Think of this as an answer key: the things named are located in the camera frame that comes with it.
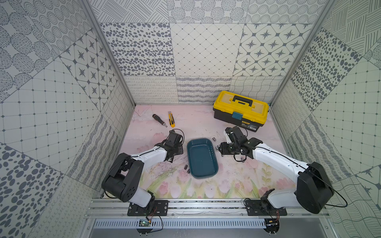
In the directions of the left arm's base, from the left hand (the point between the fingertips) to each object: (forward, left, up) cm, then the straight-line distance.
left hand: (179, 145), depth 93 cm
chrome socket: (+8, -23, -4) cm, 25 cm away
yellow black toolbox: (+19, -44, +12) cm, 49 cm away
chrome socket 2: (-12, -5, -4) cm, 14 cm away
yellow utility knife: (+24, +9, -2) cm, 26 cm away
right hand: (-5, -27, +5) cm, 28 cm away
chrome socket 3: (-15, -7, -4) cm, 17 cm away
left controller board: (-40, +14, -6) cm, 43 cm away
